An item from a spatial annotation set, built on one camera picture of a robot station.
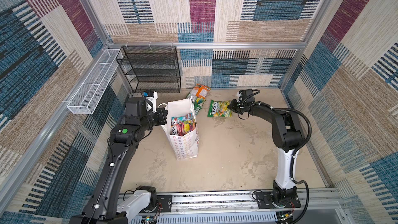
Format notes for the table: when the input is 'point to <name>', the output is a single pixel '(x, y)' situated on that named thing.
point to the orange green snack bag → (200, 90)
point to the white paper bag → (186, 146)
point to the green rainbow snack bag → (198, 101)
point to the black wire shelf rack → (151, 69)
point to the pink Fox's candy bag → (180, 131)
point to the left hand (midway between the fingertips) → (167, 109)
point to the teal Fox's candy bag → (187, 121)
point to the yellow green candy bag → (219, 108)
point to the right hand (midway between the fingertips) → (227, 107)
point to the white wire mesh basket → (85, 100)
